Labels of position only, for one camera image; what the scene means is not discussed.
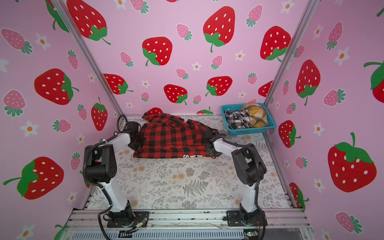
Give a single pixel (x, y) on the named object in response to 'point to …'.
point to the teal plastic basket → (239, 131)
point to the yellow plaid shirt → (257, 115)
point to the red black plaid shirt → (166, 137)
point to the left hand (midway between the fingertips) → (143, 142)
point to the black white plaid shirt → (240, 119)
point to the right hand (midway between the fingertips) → (214, 149)
